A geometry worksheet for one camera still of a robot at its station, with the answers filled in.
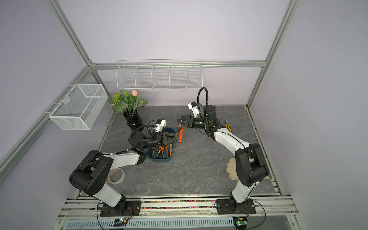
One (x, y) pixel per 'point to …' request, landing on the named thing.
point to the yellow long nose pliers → (159, 151)
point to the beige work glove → (231, 169)
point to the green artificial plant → (126, 102)
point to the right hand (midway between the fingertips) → (178, 120)
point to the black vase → (133, 120)
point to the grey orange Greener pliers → (179, 131)
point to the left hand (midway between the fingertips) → (178, 138)
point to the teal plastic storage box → (159, 158)
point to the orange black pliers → (163, 150)
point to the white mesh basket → (78, 109)
